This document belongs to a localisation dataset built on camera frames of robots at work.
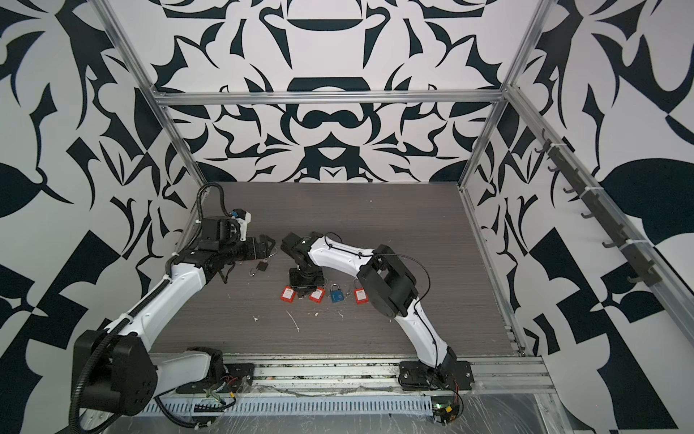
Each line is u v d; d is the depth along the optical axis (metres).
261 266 0.96
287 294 0.88
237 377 0.73
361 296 0.87
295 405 0.71
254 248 0.74
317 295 0.87
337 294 0.89
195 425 0.67
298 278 0.81
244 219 0.77
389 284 0.54
